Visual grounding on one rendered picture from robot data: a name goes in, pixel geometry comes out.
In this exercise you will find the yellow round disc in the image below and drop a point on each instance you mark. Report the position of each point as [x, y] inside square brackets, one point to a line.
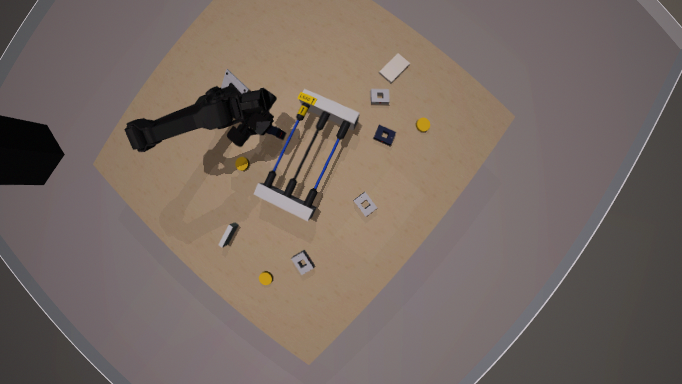
[242, 163]
[265, 278]
[423, 124]

